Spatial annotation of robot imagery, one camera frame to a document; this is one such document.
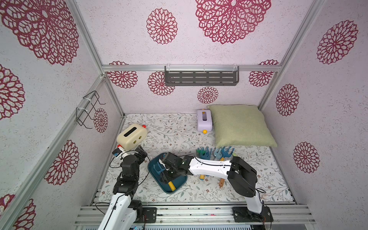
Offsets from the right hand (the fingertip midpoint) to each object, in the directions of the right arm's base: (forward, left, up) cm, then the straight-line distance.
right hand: (161, 177), depth 81 cm
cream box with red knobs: (+25, +22, +4) cm, 34 cm away
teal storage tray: (-2, -10, -1) cm, 10 cm away
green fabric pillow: (+35, -51, +4) cm, 62 cm away
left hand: (+11, +14, +10) cm, 21 cm away
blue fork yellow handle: (+7, +3, -5) cm, 9 cm away
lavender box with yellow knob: (+43, -26, +2) cm, 50 cm away
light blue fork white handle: (+19, -35, -6) cm, 40 cm away
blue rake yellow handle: (+19, -41, -7) cm, 46 cm away
